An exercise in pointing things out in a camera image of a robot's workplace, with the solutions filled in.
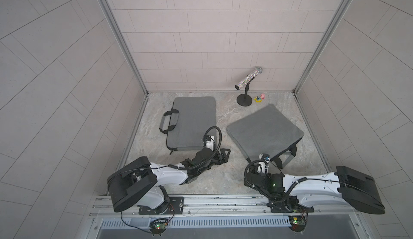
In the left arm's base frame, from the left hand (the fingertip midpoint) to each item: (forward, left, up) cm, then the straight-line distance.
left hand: (228, 152), depth 81 cm
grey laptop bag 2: (+14, -23, -2) cm, 27 cm away
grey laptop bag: (+20, +24, -4) cm, 31 cm away
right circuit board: (-29, -29, -6) cm, 41 cm away
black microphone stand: (+41, -14, -5) cm, 44 cm away
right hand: (-7, -11, -10) cm, 16 cm away
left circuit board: (-30, +30, -4) cm, 43 cm away
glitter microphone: (+40, -13, +16) cm, 45 cm away
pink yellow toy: (+41, -24, -4) cm, 48 cm away
